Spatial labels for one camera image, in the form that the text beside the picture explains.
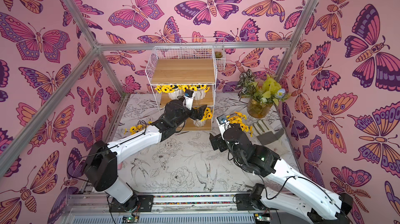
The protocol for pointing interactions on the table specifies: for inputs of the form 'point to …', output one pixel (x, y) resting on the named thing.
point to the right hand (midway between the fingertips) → (221, 128)
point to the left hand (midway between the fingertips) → (201, 101)
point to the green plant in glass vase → (261, 96)
